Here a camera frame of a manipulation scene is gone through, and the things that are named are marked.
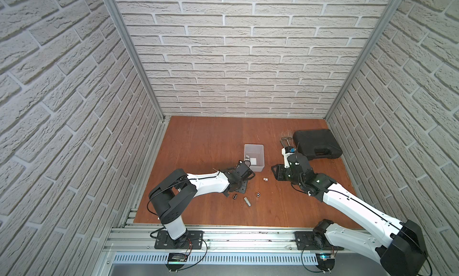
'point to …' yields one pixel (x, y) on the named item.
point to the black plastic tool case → (318, 144)
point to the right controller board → (326, 261)
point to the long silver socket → (247, 201)
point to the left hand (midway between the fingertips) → (244, 183)
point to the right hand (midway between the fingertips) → (276, 167)
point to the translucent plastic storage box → (255, 154)
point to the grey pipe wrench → (281, 139)
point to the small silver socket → (258, 194)
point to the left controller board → (176, 261)
